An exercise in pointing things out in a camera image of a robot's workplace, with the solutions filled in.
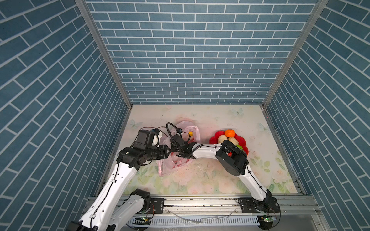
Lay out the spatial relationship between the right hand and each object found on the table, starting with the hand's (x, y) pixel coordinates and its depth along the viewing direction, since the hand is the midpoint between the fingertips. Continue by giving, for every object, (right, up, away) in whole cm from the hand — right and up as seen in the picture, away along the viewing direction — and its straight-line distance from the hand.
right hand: (170, 142), depth 97 cm
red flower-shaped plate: (+49, 0, -2) cm, 49 cm away
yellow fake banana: (+14, +8, -13) cm, 21 cm away
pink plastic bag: (+5, -10, -12) cm, 17 cm away
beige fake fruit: (+35, +3, -1) cm, 35 cm away
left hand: (+3, 0, -23) cm, 23 cm away
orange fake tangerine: (+40, +7, -4) cm, 41 cm away
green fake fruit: (+46, -2, -6) cm, 46 cm away
